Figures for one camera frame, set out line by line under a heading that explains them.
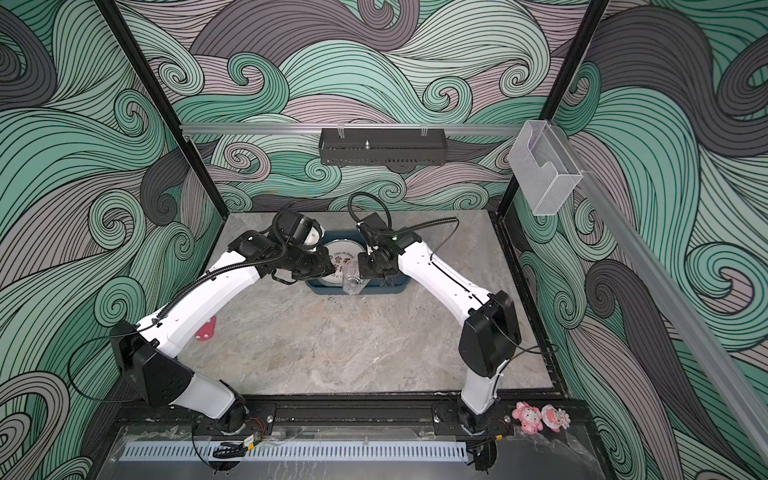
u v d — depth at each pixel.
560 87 0.84
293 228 0.58
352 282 0.86
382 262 0.57
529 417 0.71
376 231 0.65
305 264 0.64
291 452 0.70
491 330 0.44
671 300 0.52
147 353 0.40
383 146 0.95
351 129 0.94
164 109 0.88
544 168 0.79
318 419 0.74
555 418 0.71
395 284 0.97
